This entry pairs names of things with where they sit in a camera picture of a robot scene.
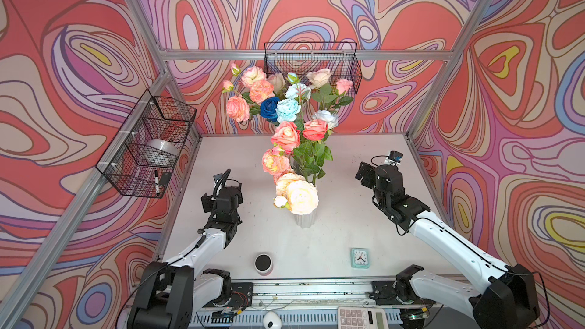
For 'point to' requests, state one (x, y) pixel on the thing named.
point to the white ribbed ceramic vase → (305, 220)
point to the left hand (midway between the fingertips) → (223, 188)
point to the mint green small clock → (360, 257)
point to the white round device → (272, 321)
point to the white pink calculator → (361, 317)
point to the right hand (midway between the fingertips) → (371, 171)
